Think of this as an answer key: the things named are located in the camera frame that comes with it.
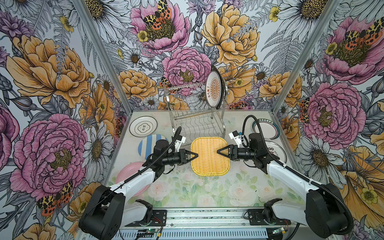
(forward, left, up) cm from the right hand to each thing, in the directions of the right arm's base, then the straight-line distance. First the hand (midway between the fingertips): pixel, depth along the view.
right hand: (219, 156), depth 77 cm
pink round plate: (+2, +52, -15) cm, 55 cm away
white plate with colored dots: (+13, -41, -18) cm, 46 cm away
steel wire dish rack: (+14, +13, +14) cm, 24 cm away
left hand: (-1, +11, -1) cm, 11 cm away
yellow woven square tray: (-2, +5, -2) cm, 6 cm away
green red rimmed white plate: (+30, -43, -19) cm, 56 cm away
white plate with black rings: (+36, +51, -16) cm, 64 cm away
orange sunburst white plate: (+33, +1, +17) cm, 37 cm away
